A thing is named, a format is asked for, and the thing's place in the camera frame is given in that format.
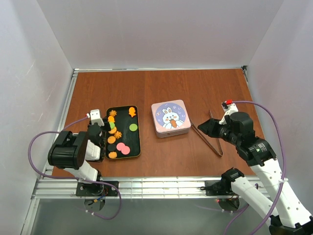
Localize plain orange round cookie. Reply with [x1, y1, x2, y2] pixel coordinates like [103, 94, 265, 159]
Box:
[107, 136, 116, 144]

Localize orange fish cookie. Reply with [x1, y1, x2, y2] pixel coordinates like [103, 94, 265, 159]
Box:
[129, 107, 136, 118]

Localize orange star cookie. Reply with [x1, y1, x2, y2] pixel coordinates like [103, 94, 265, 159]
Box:
[109, 110, 117, 117]

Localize orange scalloped cookie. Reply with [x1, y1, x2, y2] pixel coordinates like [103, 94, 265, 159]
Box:
[108, 151, 117, 159]

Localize orange flower cookie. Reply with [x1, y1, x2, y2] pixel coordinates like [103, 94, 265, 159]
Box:
[114, 131, 122, 139]

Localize black sandwich cookie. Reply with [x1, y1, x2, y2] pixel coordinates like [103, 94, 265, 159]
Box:
[107, 144, 116, 152]

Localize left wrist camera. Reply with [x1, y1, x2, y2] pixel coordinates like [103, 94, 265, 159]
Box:
[87, 109, 104, 126]

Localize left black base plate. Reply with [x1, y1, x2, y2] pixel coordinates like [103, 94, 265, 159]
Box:
[75, 182, 118, 197]

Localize silver tin lid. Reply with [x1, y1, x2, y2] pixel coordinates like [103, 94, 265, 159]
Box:
[151, 99, 190, 129]

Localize black cookie tray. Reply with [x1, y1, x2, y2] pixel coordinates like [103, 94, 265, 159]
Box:
[105, 105, 141, 160]

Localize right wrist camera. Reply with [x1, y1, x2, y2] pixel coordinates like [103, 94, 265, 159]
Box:
[219, 99, 238, 125]

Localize pink sandwich cookie lower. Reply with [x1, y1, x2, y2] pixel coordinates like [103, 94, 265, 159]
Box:
[121, 146, 130, 155]

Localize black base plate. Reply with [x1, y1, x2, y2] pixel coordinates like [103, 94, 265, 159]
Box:
[200, 180, 233, 196]
[75, 182, 118, 197]

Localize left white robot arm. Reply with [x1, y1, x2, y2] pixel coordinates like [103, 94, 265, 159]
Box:
[47, 117, 111, 196]

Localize pink sandwich cookie upper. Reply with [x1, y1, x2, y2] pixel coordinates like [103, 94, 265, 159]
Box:
[116, 142, 125, 151]

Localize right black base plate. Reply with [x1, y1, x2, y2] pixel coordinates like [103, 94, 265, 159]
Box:
[200, 180, 233, 196]

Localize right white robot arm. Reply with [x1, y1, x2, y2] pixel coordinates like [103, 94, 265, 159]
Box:
[198, 112, 313, 235]

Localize silver metal tongs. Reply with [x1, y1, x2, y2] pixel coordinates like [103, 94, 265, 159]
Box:
[190, 110, 224, 157]

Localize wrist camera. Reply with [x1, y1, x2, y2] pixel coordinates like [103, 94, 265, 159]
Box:
[87, 109, 104, 126]
[219, 99, 238, 125]

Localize pink sandwich cookie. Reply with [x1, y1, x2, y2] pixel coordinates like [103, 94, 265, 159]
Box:
[121, 146, 130, 155]
[116, 142, 125, 151]

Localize silver cookie tin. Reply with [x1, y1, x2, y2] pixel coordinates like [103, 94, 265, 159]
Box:
[155, 119, 191, 138]

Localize green topped sandwich cookie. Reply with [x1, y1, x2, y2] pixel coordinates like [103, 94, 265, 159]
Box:
[109, 122, 117, 134]

